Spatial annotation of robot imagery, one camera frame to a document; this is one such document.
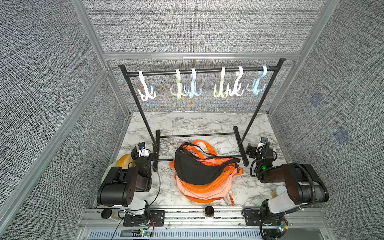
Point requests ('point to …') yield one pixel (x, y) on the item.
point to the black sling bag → (191, 170)
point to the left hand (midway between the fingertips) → (146, 143)
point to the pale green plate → (113, 164)
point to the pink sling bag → (222, 192)
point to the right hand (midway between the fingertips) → (258, 140)
